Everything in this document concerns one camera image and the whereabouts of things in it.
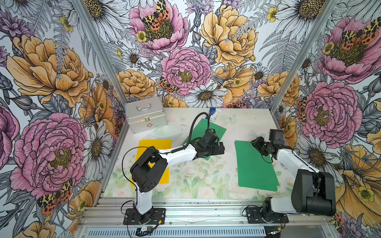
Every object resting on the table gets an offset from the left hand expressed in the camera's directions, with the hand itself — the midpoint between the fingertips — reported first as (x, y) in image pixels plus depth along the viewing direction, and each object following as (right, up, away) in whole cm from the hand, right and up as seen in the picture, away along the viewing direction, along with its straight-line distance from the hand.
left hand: (216, 152), depth 89 cm
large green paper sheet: (+23, -11, 0) cm, 25 cm away
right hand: (+22, +4, +3) cm, 22 cm away
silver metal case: (-45, +23, +11) cm, 51 cm away
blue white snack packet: (+1, +24, +27) cm, 36 cm away
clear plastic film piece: (-32, +11, +20) cm, 40 cm away
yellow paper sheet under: (-36, +2, +14) cm, 39 cm away
